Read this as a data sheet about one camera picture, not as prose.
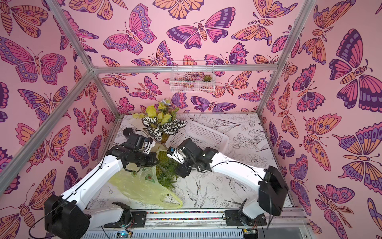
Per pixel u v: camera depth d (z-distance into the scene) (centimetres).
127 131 105
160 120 86
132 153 59
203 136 103
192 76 95
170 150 66
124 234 72
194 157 58
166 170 85
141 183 77
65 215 39
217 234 70
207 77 93
